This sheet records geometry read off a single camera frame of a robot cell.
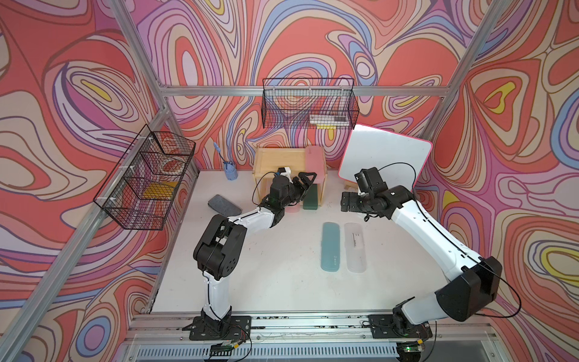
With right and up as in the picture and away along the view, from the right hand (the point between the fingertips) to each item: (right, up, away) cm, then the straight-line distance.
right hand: (355, 208), depth 81 cm
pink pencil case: (-13, +19, +14) cm, 27 cm away
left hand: (-13, +11, +5) cm, 18 cm away
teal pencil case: (-7, -17, +12) cm, 22 cm away
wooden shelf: (-34, +20, +15) cm, 42 cm away
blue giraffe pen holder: (-54, +18, +30) cm, 65 cm away
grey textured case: (-54, -1, +21) cm, 58 cm away
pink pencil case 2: (-23, -2, +21) cm, 31 cm away
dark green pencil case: (-15, +2, +21) cm, 25 cm away
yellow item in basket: (-65, +7, -9) cm, 66 cm away
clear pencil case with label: (+2, -21, +8) cm, 23 cm away
